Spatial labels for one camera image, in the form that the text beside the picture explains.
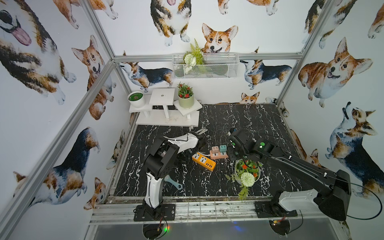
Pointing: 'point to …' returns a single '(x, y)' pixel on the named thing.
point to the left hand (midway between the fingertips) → (180, 160)
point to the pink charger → (215, 149)
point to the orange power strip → (204, 161)
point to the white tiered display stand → (163, 110)
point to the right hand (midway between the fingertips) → (228, 151)
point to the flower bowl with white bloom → (247, 172)
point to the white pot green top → (136, 99)
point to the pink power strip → (219, 155)
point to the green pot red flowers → (185, 95)
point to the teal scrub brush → (167, 178)
